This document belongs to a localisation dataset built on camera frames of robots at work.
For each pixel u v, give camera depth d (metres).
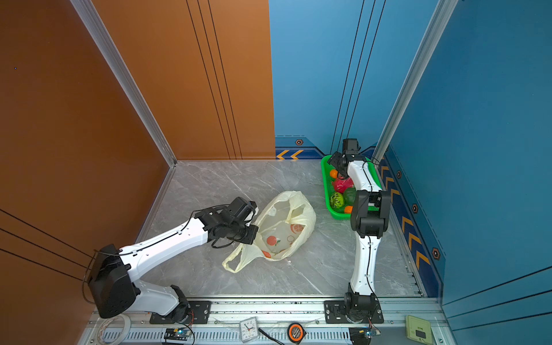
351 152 0.81
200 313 0.74
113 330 0.71
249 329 0.69
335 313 0.72
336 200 0.95
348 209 0.93
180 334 0.70
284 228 0.94
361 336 0.70
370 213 0.59
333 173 1.09
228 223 0.59
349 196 0.93
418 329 0.68
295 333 0.67
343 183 0.99
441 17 0.71
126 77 0.86
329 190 1.02
